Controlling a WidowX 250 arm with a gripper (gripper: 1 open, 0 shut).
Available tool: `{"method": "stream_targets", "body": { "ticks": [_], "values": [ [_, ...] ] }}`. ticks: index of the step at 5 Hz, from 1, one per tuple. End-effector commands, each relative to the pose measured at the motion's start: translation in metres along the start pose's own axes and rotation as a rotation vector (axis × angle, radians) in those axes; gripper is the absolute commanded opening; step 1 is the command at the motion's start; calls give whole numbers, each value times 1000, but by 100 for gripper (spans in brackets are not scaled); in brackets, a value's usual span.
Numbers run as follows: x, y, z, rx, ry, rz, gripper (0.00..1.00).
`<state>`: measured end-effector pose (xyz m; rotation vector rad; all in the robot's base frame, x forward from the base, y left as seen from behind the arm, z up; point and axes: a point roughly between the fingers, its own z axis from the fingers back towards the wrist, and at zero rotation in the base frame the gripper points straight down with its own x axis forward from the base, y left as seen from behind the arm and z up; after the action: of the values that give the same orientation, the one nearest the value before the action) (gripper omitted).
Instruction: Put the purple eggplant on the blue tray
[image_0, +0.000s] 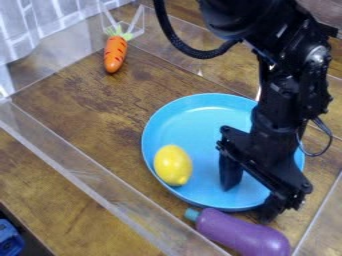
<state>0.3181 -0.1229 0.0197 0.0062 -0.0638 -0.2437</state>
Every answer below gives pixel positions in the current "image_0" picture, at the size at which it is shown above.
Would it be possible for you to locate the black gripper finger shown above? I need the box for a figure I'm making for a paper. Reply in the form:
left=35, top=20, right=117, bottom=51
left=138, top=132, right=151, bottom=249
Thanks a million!
left=219, top=155, right=243, bottom=191
left=258, top=195, right=286, bottom=224

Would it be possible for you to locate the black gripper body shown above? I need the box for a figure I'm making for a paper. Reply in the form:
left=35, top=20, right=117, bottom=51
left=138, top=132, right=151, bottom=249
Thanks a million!
left=217, top=108, right=313, bottom=210

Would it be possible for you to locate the purple toy eggplant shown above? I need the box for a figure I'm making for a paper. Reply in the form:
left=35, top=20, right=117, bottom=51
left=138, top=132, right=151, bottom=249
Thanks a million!
left=185, top=208, right=292, bottom=256

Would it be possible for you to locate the blue round tray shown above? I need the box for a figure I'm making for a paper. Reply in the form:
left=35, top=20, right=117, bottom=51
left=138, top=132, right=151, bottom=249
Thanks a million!
left=142, top=93, right=305, bottom=211

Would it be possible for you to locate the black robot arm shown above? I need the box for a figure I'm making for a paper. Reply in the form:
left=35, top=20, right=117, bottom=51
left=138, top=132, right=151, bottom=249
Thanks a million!
left=199, top=0, right=333, bottom=224

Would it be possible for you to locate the yellow toy lemon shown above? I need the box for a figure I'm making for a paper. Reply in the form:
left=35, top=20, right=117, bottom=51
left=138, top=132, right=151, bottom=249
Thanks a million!
left=154, top=144, right=193, bottom=186

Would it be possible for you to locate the orange toy carrot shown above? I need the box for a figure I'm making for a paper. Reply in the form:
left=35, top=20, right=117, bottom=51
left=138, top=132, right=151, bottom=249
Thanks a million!
left=103, top=25, right=133, bottom=73

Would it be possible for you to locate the blue plastic object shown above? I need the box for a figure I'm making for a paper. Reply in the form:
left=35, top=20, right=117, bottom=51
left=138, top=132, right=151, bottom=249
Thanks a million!
left=0, top=219, right=24, bottom=256

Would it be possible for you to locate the white checkered curtain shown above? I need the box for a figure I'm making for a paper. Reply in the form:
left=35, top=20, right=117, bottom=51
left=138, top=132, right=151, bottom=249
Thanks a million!
left=0, top=0, right=134, bottom=64

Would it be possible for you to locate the thin black wire loop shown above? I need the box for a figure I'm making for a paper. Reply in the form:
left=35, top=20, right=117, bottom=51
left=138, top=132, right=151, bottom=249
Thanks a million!
left=296, top=116, right=334, bottom=158

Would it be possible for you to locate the black braided cable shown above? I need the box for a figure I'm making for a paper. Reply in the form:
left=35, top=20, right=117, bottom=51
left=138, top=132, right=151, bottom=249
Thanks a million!
left=153, top=0, right=245, bottom=61

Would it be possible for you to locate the clear acrylic enclosure wall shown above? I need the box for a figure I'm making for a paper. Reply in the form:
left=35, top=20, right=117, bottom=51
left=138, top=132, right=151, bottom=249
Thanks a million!
left=0, top=99, right=230, bottom=256

